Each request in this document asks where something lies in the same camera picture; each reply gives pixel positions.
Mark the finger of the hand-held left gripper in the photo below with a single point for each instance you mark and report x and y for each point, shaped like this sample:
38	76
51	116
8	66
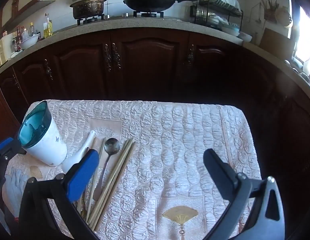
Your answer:
3	145

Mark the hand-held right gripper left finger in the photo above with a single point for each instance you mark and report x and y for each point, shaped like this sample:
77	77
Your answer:
82	172

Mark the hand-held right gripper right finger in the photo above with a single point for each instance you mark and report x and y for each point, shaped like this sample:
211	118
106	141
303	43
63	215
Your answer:
217	170

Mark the white ceramic spoon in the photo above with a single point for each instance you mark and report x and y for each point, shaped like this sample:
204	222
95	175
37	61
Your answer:
86	142

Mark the metal spoon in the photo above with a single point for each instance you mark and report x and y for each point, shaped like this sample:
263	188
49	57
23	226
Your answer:
112	146

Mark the white cup with teal rim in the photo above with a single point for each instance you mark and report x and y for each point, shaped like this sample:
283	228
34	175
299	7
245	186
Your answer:
50	145

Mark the quilted cream tablecloth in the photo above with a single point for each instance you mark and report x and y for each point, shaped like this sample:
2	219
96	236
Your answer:
170	142

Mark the cream microwave oven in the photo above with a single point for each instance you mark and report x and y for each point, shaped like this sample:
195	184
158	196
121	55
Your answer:
1	51

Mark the white mixing bowl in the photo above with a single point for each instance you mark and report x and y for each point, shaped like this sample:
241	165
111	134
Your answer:
28	42

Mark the clear seasoning bottle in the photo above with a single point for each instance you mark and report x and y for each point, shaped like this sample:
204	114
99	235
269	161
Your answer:
32	30

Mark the cooking oil bottle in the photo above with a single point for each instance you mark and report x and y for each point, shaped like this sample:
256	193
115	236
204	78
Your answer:
48	28

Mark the dark wooden base cabinet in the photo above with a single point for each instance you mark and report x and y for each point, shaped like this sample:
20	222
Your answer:
145	62

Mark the small white dish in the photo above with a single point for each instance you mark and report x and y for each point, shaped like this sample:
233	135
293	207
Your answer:
245	37

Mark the wooden cutting board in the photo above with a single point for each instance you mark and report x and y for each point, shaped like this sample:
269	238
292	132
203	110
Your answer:
276	43

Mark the stacked white dish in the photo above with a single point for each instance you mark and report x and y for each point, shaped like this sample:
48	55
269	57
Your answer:
230	30

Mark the black dish rack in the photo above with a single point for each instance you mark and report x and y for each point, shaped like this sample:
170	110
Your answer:
215	15

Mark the gas stove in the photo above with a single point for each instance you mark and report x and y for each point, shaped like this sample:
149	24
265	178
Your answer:
120	17

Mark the stone kitchen countertop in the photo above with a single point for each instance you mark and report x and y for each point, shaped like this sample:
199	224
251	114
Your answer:
145	23

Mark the window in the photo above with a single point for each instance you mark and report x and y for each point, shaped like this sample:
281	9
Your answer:
306	35

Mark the metal cooking pot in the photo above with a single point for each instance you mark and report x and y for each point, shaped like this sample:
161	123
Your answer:
88	7

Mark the round hanging strainer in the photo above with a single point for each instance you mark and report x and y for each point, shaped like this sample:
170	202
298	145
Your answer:
284	17

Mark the black wok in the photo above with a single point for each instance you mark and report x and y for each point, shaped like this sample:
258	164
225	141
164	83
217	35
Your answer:
150	2

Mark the wall chopstick holder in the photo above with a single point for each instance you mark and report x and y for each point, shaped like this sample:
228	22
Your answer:
270	11

